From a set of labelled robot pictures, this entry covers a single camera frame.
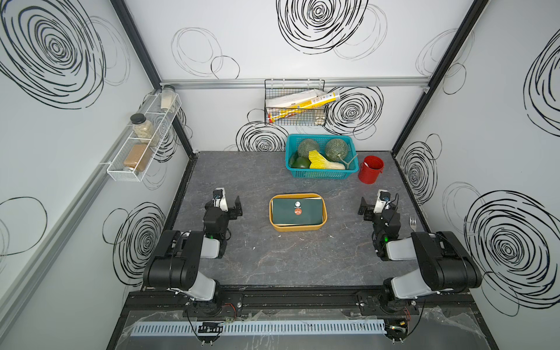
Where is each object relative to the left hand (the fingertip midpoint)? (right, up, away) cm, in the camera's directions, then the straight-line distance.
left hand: (225, 197), depth 91 cm
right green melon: (+51, +21, +18) cm, 58 cm away
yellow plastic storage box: (+30, -13, -2) cm, 33 cm away
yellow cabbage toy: (+42, +16, +14) cm, 47 cm away
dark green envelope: (+30, -6, 0) cm, 31 cm away
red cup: (+66, +12, +10) cm, 67 cm away
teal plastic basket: (+57, +15, +14) cm, 61 cm away
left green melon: (+36, +24, +18) cm, 47 cm away
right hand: (+64, -1, -1) cm, 64 cm away
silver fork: (+81, -12, +3) cm, 82 cm away
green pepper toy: (+32, +15, +14) cm, 39 cm away
